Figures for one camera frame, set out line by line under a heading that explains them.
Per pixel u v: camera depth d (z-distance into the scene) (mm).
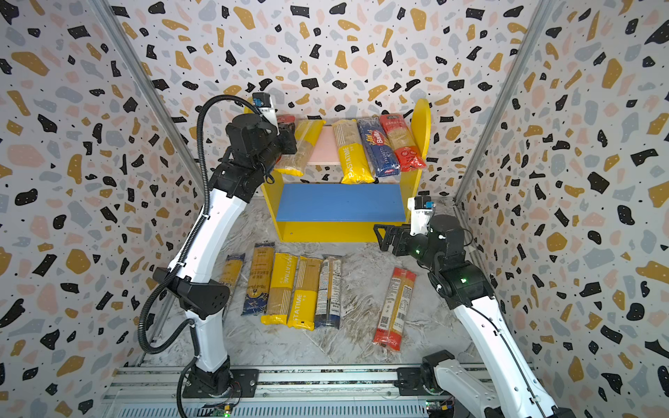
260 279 922
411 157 716
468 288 456
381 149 732
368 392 731
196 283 476
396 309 856
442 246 475
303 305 872
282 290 900
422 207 575
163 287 438
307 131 813
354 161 713
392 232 585
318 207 1008
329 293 897
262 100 565
